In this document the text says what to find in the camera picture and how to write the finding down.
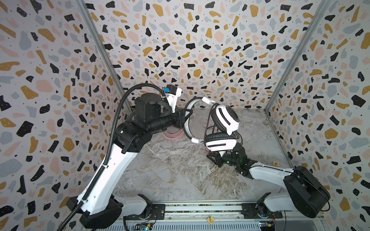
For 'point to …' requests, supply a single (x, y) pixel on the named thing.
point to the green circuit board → (144, 228)
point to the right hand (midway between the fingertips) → (207, 152)
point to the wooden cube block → (275, 163)
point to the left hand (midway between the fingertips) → (192, 109)
